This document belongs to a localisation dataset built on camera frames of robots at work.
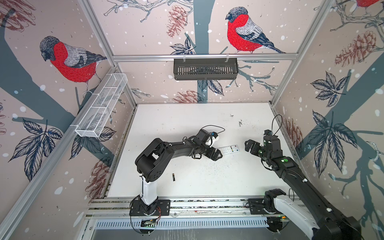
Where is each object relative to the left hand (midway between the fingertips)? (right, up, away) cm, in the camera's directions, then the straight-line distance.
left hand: (217, 154), depth 88 cm
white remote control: (+8, +2, +4) cm, 9 cm away
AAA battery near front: (-26, -12, -5) cm, 29 cm away
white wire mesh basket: (-64, +20, -17) cm, 69 cm away
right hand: (+18, +6, -5) cm, 20 cm away
